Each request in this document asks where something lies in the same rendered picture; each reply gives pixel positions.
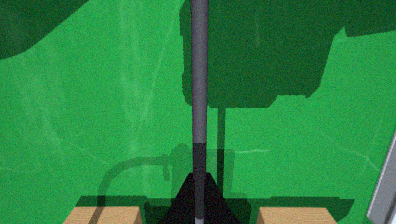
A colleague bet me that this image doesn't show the dark grey metal axle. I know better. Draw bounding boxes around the dark grey metal axle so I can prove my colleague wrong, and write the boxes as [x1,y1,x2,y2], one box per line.
[191,0,209,224]

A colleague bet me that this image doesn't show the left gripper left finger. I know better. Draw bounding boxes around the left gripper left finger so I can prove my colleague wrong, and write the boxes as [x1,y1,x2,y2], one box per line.
[157,173,195,224]

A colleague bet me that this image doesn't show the brown wooden bar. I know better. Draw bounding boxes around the brown wooden bar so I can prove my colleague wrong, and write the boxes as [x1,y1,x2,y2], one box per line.
[63,207,143,224]

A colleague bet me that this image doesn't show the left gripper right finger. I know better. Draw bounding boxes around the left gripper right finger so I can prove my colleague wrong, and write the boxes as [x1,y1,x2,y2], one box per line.
[204,172,242,224]

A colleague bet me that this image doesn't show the tan wooden block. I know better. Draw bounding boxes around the tan wooden block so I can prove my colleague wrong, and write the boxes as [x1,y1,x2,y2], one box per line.
[256,207,337,224]

